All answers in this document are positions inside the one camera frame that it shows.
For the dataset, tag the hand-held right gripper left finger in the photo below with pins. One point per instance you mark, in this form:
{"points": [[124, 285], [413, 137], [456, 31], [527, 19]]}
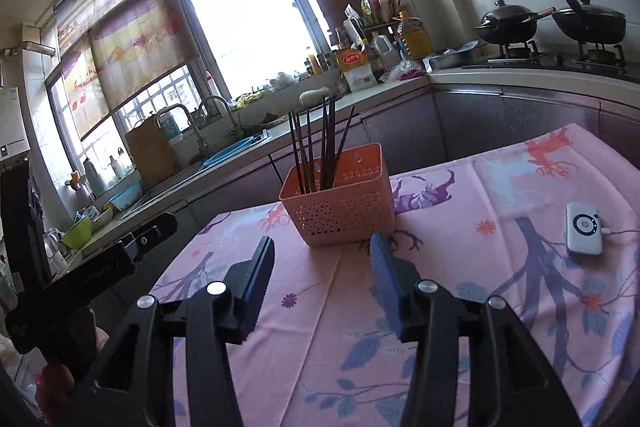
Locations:
{"points": [[260, 272]]}

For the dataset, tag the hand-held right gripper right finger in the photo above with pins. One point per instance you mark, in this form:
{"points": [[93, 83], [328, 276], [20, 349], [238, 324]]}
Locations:
{"points": [[385, 277]]}

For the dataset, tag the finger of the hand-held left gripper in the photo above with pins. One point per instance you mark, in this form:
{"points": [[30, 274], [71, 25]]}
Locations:
{"points": [[115, 257]]}

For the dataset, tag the orange plastic utensil basket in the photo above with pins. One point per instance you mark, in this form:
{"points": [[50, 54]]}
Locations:
{"points": [[345, 212]]}

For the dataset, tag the bundle of dark chopsticks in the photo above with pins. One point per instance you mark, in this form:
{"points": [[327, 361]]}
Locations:
{"points": [[328, 147]]}

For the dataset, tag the person's left hand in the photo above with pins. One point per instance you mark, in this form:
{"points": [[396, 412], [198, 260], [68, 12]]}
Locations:
{"points": [[56, 384]]}

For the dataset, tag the green plastic bowl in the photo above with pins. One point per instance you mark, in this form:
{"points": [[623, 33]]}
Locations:
{"points": [[77, 234]]}

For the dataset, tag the pink printed tablecloth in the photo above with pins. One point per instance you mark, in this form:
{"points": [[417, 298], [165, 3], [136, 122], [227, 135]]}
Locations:
{"points": [[340, 302]]}

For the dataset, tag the blue plastic strainer basket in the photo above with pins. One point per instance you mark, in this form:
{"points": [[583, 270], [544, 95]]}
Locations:
{"points": [[125, 203]]}

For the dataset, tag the white thermos flask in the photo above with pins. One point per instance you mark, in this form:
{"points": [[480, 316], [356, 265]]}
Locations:
{"points": [[91, 179]]}

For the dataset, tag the steel kitchen sink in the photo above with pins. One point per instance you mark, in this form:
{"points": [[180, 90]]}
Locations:
{"points": [[170, 184]]}

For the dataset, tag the small clear bottle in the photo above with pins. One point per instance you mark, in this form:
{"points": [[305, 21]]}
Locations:
{"points": [[118, 164]]}

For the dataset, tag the wooden cutting board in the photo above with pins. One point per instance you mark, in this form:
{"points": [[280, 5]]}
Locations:
{"points": [[150, 154]]}

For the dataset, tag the white water heater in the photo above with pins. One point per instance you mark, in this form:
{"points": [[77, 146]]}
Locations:
{"points": [[12, 122]]}

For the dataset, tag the blue plastic basin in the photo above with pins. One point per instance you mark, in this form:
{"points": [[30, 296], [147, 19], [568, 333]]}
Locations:
{"points": [[227, 152]]}

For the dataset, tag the teal dish soap bottle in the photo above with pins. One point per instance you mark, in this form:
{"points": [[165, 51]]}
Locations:
{"points": [[172, 129]]}

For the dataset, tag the tall chrome faucet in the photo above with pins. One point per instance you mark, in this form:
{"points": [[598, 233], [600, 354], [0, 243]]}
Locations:
{"points": [[197, 137]]}

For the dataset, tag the narrow printed roller blind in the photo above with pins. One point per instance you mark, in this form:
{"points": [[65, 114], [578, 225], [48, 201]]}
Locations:
{"points": [[82, 92]]}

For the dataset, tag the curved chrome faucet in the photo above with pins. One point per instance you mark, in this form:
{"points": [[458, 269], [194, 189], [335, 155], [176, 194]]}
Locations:
{"points": [[227, 109]]}

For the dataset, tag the white gourd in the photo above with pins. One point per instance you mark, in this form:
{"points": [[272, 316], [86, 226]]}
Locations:
{"points": [[312, 96]]}

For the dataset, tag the white bottle with red cap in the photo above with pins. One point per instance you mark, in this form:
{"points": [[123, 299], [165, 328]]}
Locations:
{"points": [[210, 86]]}

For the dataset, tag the white plastic bag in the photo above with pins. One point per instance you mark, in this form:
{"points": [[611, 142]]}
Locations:
{"points": [[284, 80]]}

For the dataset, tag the white power bank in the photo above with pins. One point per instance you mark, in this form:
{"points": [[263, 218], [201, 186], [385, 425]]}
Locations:
{"points": [[584, 229]]}

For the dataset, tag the purple cloth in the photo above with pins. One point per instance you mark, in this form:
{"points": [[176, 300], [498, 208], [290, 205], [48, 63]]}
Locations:
{"points": [[412, 73]]}

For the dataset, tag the large printed roller blind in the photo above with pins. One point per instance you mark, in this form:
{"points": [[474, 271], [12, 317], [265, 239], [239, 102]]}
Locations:
{"points": [[140, 52]]}

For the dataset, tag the clear plastic bag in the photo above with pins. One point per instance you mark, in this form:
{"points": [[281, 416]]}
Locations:
{"points": [[397, 69]]}

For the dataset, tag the yellow and white carton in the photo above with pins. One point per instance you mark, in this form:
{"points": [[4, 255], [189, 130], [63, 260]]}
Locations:
{"points": [[356, 69]]}

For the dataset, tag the small yellow bottle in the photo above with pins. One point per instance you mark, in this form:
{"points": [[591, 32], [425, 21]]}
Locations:
{"points": [[312, 64]]}

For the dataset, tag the white plastic jug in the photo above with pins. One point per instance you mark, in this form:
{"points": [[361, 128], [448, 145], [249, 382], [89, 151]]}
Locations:
{"points": [[385, 52]]}

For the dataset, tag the steel tray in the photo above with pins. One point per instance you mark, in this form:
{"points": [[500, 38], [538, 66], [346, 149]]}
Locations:
{"points": [[452, 57]]}

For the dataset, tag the yellow cooking oil bottle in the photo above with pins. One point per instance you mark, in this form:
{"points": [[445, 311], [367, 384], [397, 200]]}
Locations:
{"points": [[415, 39]]}

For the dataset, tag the dark sauce bottle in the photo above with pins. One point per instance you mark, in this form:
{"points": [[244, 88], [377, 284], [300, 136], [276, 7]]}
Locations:
{"points": [[342, 39]]}

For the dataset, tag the kitchen window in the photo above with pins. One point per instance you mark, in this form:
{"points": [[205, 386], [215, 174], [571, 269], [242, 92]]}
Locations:
{"points": [[240, 17]]}

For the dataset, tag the rack of food packets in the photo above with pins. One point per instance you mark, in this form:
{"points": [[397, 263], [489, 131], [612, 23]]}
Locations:
{"points": [[385, 7]]}

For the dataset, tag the black gas stove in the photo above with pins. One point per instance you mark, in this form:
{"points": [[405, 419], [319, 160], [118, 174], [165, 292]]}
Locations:
{"points": [[550, 62]]}

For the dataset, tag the black pot with lid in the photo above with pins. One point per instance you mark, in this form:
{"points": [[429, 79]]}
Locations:
{"points": [[592, 24]]}

